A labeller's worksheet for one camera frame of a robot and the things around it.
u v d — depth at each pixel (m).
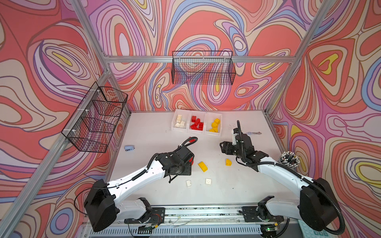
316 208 0.40
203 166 0.89
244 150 0.64
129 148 0.96
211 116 1.14
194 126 1.08
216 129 1.05
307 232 0.68
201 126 1.07
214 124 1.09
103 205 0.39
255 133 1.06
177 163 0.59
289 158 0.77
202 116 1.11
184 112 1.12
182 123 1.10
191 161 0.77
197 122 1.11
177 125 1.11
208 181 0.84
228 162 0.91
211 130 1.05
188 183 0.84
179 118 1.14
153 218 0.72
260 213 0.66
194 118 1.11
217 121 1.08
